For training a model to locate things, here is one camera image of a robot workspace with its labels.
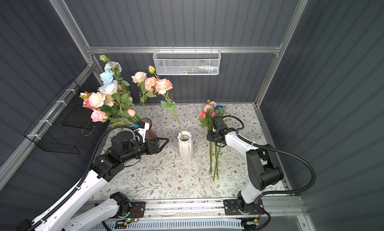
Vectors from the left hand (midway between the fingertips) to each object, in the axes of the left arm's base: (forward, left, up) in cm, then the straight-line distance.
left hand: (164, 140), depth 69 cm
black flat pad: (+17, +45, +1) cm, 48 cm away
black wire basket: (+18, +48, +5) cm, 52 cm away
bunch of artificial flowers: (+37, -28, -20) cm, 50 cm away
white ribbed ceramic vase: (+1, -10, -7) cm, 12 cm away
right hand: (+13, -26, -19) cm, 35 cm away
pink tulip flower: (+16, +17, +3) cm, 24 cm away
